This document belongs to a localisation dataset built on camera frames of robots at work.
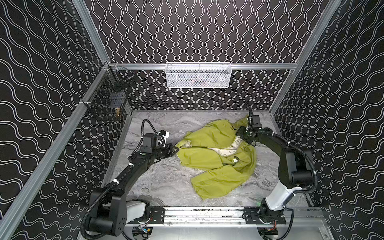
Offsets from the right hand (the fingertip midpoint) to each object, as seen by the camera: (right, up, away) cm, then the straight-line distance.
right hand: (240, 134), depth 97 cm
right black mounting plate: (+1, -36, -29) cm, 46 cm away
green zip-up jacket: (-15, -15, -9) cm, 23 cm away
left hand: (-37, -8, -15) cm, 40 cm away
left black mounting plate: (-48, -38, -24) cm, 66 cm away
